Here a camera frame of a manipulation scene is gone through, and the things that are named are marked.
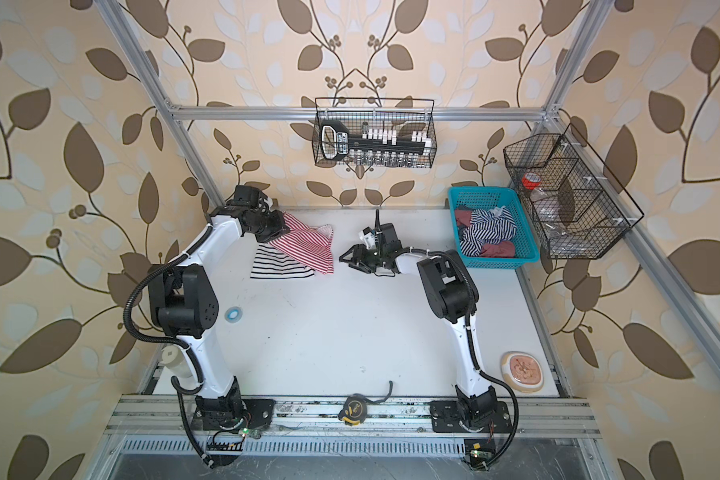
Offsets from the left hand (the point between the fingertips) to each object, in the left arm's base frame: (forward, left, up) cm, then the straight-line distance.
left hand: (289, 223), depth 93 cm
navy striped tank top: (+10, -68, -11) cm, 69 cm away
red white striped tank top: (0, -5, -11) cm, 12 cm away
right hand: (-6, -17, -13) cm, 22 cm away
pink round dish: (-38, -68, -14) cm, 79 cm away
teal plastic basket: (+25, -70, -10) cm, 75 cm away
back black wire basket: (+25, -35, +19) cm, 47 cm away
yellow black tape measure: (-48, -23, -14) cm, 55 cm away
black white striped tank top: (-5, +8, -15) cm, 18 cm away
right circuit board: (-56, -54, -18) cm, 80 cm away
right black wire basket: (0, -83, +12) cm, 84 cm away
